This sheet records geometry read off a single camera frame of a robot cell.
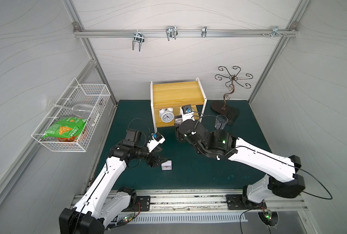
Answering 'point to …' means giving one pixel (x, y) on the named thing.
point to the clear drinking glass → (221, 121)
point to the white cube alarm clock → (166, 165)
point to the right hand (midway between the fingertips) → (181, 123)
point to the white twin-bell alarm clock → (166, 115)
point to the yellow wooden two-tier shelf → (166, 99)
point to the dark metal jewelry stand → (232, 113)
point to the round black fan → (270, 218)
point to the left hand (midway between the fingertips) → (163, 154)
